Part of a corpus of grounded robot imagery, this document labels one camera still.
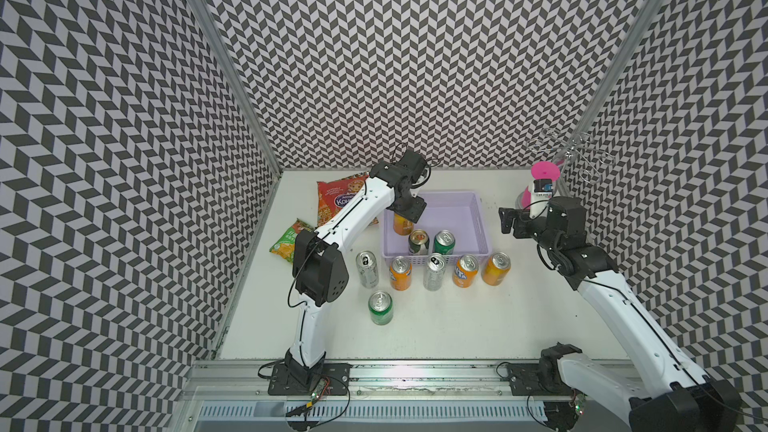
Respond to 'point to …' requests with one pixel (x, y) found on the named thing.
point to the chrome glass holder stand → (580, 144)
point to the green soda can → (380, 305)
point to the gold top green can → (418, 242)
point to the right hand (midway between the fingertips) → (518, 213)
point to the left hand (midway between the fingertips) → (406, 212)
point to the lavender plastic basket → (458, 212)
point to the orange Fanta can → (465, 271)
